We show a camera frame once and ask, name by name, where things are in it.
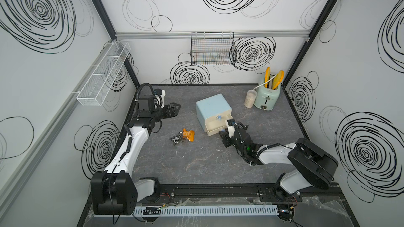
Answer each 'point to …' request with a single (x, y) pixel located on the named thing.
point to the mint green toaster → (266, 99)
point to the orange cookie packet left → (189, 134)
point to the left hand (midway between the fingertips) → (173, 106)
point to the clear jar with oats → (251, 95)
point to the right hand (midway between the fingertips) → (222, 131)
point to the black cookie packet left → (178, 138)
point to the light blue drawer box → (212, 113)
